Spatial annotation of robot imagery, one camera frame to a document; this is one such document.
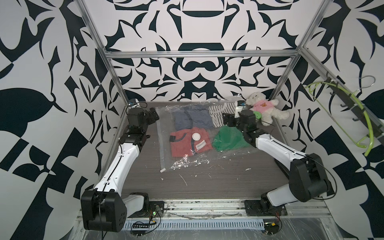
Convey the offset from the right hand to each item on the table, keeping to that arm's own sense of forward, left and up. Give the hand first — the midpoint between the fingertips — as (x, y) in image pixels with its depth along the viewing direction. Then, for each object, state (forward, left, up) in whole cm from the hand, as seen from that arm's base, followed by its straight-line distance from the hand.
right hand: (229, 111), depth 88 cm
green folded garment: (-7, -2, -19) cm, 20 cm away
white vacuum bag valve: (-7, +19, -17) cm, 26 cm away
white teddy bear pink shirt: (+20, -27, -14) cm, 36 cm away
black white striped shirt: (+17, +4, -21) cm, 27 cm away
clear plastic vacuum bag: (-21, +14, -19) cm, 32 cm away
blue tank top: (+9, +24, -15) cm, 30 cm away
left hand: (-4, +46, +7) cm, 47 cm away
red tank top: (-11, +24, -16) cm, 31 cm away
